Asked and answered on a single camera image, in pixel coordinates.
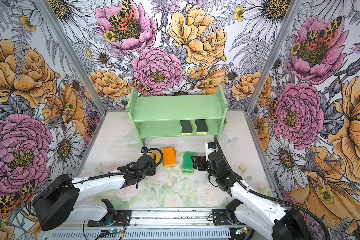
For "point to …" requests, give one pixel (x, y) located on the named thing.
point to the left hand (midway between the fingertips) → (150, 168)
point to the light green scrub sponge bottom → (185, 172)
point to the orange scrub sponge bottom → (175, 154)
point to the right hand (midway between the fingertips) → (197, 162)
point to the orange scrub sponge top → (168, 156)
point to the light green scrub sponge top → (187, 163)
